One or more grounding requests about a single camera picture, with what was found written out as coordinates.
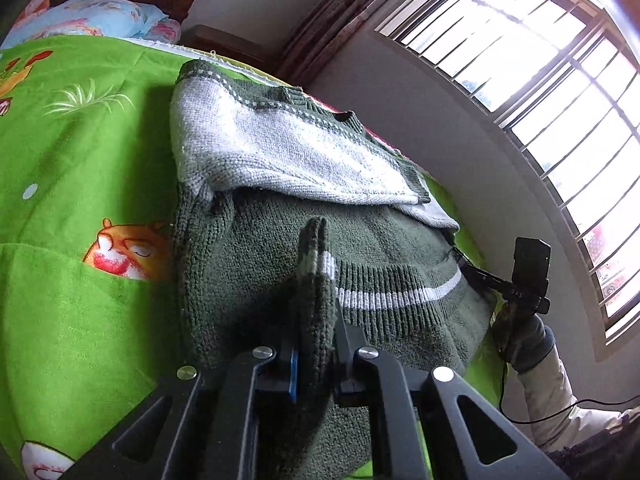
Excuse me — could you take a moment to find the dark wooden nightstand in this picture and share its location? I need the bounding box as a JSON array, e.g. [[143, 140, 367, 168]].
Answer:
[[180, 24, 278, 68]]

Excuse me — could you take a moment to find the person's dark patterned clothing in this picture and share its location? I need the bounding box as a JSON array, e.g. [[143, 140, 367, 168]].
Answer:
[[545, 405, 640, 480]]

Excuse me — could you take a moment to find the barred window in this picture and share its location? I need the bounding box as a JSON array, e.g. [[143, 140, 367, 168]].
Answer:
[[372, 0, 640, 361]]

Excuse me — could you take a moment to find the person's right hand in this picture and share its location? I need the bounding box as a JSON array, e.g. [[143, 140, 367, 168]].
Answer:
[[492, 305, 526, 361]]

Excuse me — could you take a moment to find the blue floral pillow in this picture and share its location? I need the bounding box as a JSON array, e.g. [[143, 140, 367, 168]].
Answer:
[[0, 0, 166, 51], [145, 17, 182, 43]]

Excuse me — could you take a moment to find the thin black cable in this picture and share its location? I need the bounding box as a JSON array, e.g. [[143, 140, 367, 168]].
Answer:
[[500, 357, 640, 423]]

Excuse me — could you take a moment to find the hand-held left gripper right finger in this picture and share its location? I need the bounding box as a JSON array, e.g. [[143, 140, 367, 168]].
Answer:
[[332, 305, 571, 480]]

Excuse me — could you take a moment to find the green and white knit sweater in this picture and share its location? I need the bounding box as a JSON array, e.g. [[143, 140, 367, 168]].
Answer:
[[169, 59, 498, 480]]

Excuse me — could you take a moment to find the person's right forearm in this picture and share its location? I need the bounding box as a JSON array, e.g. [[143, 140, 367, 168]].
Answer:
[[515, 312, 626, 453]]

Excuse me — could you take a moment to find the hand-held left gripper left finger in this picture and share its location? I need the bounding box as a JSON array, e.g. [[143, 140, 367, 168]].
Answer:
[[60, 327, 301, 480]]

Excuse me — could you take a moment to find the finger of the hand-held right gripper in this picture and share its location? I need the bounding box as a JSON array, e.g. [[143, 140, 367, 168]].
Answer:
[[452, 250, 511, 293]]

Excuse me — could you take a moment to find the green cartoon printed blanket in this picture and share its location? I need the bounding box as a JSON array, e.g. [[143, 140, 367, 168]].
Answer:
[[0, 35, 506, 480]]

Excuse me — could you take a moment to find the floral patterned curtain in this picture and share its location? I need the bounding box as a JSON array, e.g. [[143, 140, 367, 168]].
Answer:
[[275, 0, 401, 93]]

